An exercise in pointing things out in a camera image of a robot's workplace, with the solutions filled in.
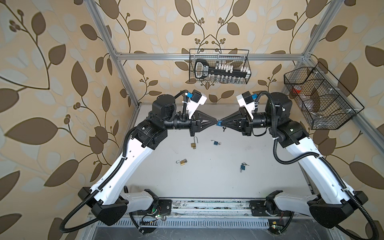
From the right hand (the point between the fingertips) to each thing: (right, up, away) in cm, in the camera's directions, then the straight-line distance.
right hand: (222, 123), depth 54 cm
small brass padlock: (-19, -25, +35) cm, 47 cm away
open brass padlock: (-12, -16, +44) cm, 48 cm away
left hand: (-3, +1, -2) cm, 3 cm away
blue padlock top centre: (+3, -14, +44) cm, 47 cm away
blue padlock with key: (+18, -27, +34) cm, 47 cm away
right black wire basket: (+55, +11, +21) cm, 60 cm away
